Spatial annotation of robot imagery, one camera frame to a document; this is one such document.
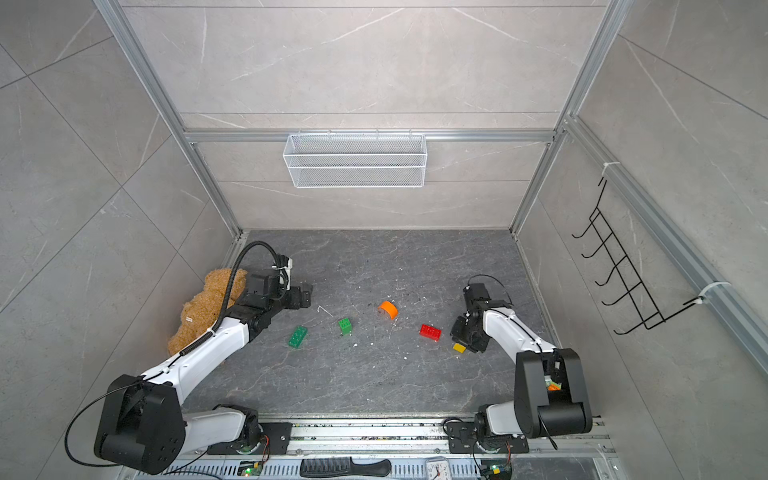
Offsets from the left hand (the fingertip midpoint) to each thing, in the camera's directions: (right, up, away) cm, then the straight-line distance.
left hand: (299, 282), depth 87 cm
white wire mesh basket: (+15, +40, +13) cm, 45 cm away
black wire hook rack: (+81, -1, -24) cm, 84 cm away
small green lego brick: (+13, -14, +3) cm, 20 cm away
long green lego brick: (-1, -17, +3) cm, 17 cm away
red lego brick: (+40, -16, +3) cm, 43 cm away
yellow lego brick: (+46, -18, -6) cm, 50 cm away
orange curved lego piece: (+27, -10, +8) cm, 30 cm away
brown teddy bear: (-28, -9, -2) cm, 30 cm away
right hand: (+49, -18, +1) cm, 52 cm away
